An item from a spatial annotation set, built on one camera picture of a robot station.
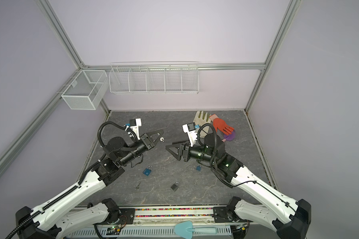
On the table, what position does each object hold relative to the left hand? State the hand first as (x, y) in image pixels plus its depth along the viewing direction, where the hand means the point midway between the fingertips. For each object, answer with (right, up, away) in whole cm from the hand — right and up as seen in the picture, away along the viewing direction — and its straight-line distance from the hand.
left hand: (164, 134), depth 62 cm
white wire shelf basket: (-12, +36, +37) cm, 53 cm away
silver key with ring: (-1, -2, +1) cm, 2 cm away
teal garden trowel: (+9, -46, +8) cm, 48 cm away
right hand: (+2, -5, -2) cm, 6 cm away
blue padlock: (-14, -24, +27) cm, 38 cm away
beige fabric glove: (+20, +7, +50) cm, 54 cm away
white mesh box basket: (-59, +28, +40) cm, 77 cm away
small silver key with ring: (-18, -31, +21) cm, 42 cm away
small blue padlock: (+17, -22, +28) cm, 40 cm away
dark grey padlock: (+3, -31, +20) cm, 37 cm away
